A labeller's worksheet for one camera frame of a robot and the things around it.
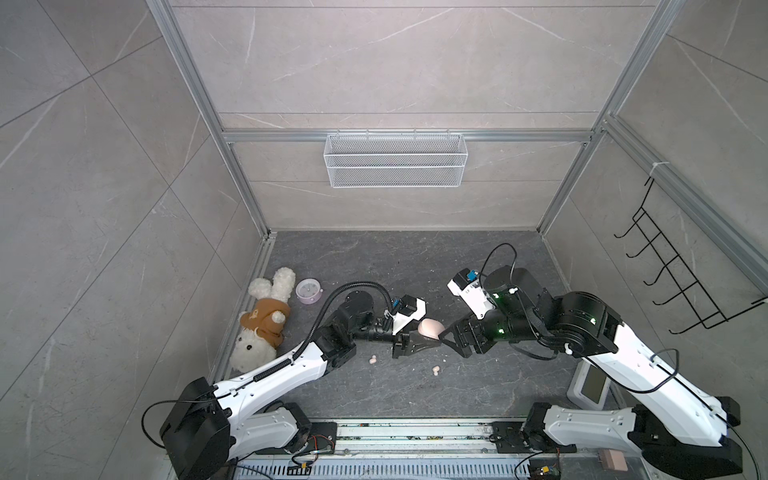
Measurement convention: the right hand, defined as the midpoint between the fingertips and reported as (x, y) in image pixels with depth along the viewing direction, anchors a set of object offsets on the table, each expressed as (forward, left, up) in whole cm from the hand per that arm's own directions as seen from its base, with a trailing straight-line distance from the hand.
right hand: (452, 326), depth 62 cm
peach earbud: (+1, 0, -29) cm, 29 cm away
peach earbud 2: (+4, +18, -28) cm, 34 cm away
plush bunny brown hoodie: (+12, +49, -18) cm, 54 cm away
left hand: (0, +3, -2) cm, 3 cm away
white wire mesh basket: (+62, +10, +1) cm, 63 cm away
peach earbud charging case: (-1, +5, +1) cm, 5 cm away
